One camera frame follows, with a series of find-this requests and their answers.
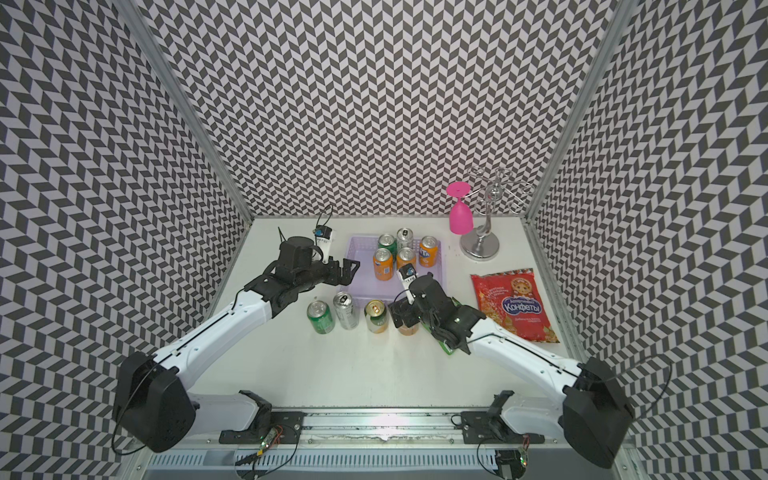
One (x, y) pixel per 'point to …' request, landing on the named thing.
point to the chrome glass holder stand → (483, 244)
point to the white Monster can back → (404, 237)
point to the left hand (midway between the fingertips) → (345, 263)
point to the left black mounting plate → (288, 423)
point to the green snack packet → (442, 343)
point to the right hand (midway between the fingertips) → (407, 301)
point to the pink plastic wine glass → (461, 214)
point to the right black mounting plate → (479, 427)
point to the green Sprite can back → (388, 241)
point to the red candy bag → (513, 299)
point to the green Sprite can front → (320, 317)
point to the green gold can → (377, 316)
